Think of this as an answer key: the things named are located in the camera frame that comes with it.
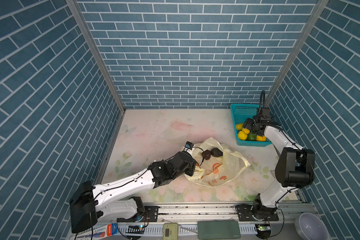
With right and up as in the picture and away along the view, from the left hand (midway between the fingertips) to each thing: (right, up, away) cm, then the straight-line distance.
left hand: (196, 162), depth 75 cm
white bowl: (+55, -30, -5) cm, 62 cm away
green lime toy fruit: (+39, +10, +24) cm, 47 cm away
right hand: (+35, +20, +19) cm, 45 cm away
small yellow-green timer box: (-12, -30, -7) cm, 33 cm away
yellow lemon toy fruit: (+32, +11, +24) cm, 42 cm away
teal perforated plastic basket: (+37, +28, +40) cm, 62 cm away
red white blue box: (-46, -31, -7) cm, 56 cm away
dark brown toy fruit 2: (+14, +2, +16) cm, 21 cm away
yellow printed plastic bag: (+14, -6, +15) cm, 21 cm away
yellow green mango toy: (+32, +17, +27) cm, 45 cm away
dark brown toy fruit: (+8, +1, +16) cm, 18 cm away
